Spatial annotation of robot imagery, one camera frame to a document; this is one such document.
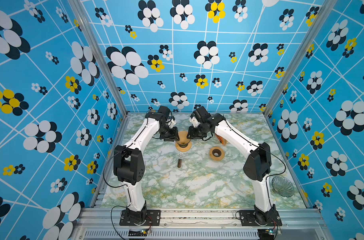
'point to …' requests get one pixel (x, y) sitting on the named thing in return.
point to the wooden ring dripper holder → (183, 149)
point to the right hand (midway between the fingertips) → (189, 136)
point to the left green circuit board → (142, 233)
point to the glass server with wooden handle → (181, 155)
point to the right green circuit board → (266, 233)
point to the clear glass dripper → (282, 186)
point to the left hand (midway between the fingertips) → (177, 138)
